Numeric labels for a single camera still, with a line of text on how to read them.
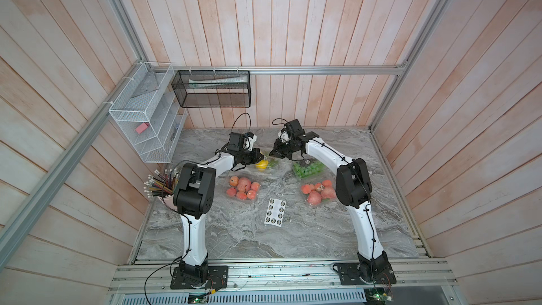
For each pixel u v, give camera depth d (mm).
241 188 922
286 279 732
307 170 979
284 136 920
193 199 547
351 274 728
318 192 902
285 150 870
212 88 1037
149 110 687
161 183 833
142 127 823
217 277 730
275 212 882
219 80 903
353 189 594
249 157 890
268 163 999
